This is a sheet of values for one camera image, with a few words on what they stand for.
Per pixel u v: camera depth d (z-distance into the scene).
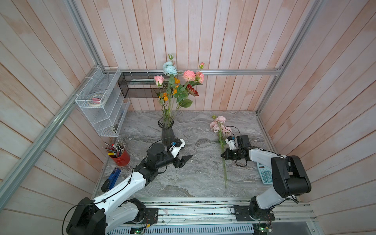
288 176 0.47
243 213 0.73
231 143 0.88
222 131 1.04
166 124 0.91
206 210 0.76
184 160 0.66
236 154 0.80
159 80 0.78
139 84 1.04
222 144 0.95
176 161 0.66
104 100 0.74
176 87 0.77
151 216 0.73
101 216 0.40
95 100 0.73
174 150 0.66
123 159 0.87
